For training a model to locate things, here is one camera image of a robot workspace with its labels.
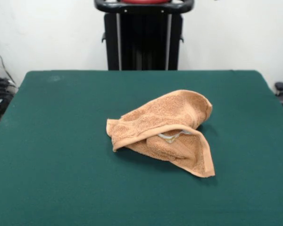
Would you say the orange terry towel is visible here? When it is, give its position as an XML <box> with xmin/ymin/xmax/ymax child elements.
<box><xmin>106</xmin><ymin>89</ymin><xmax>216</xmax><ymax>178</ymax></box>

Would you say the dark green table cloth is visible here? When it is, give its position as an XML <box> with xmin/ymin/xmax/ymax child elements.
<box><xmin>0</xmin><ymin>70</ymin><xmax>283</xmax><ymax>226</ymax></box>

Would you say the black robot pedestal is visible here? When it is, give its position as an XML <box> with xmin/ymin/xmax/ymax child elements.
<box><xmin>93</xmin><ymin>0</ymin><xmax>194</xmax><ymax>71</ymax></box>

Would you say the grey wall cable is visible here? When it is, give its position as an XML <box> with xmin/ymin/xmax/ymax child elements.
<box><xmin>0</xmin><ymin>43</ymin><xmax>17</xmax><ymax>85</ymax></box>

